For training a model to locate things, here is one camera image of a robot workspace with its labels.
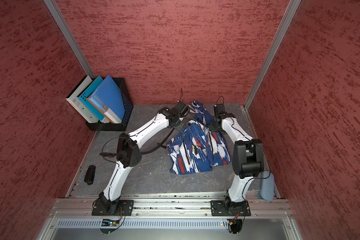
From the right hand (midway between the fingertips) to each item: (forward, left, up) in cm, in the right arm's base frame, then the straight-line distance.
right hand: (214, 129), depth 94 cm
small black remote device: (-26, +73, -4) cm, 78 cm away
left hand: (+2, +25, +4) cm, 25 cm away
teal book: (+11, +79, +21) cm, 82 cm away
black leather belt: (-10, +34, -1) cm, 35 cm away
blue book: (+17, +69, +15) cm, 73 cm away
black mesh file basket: (+23, +62, -1) cm, 66 cm away
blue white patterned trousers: (-13, +12, -1) cm, 18 cm away
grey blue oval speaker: (-33, -25, -9) cm, 42 cm away
